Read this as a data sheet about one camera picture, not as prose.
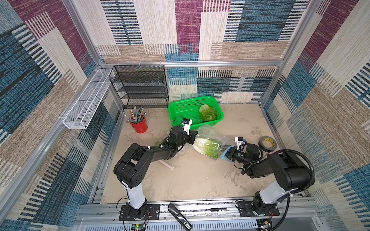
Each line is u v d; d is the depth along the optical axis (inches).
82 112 28.5
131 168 19.2
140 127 42.0
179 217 26.5
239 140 33.7
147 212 28.7
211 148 34.6
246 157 29.5
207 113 40.3
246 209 28.8
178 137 28.3
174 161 33.0
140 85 42.7
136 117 40.0
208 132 39.1
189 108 45.6
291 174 18.2
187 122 31.3
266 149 36.8
